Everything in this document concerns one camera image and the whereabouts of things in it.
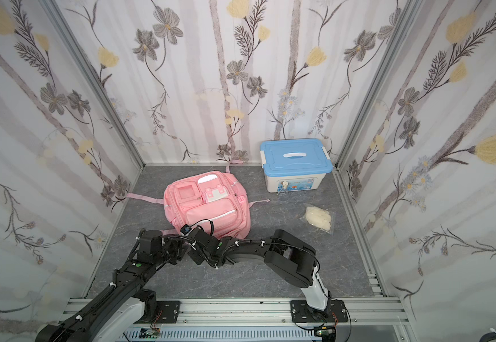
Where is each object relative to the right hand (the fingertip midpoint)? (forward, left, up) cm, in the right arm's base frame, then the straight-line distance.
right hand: (192, 242), depth 83 cm
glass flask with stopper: (+29, -39, -5) cm, 49 cm away
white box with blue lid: (+38, -46, +9) cm, 60 cm away
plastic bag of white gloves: (+16, -56, -6) cm, 58 cm away
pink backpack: (+21, -7, -3) cm, 23 cm away
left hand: (+2, +1, 0) cm, 2 cm away
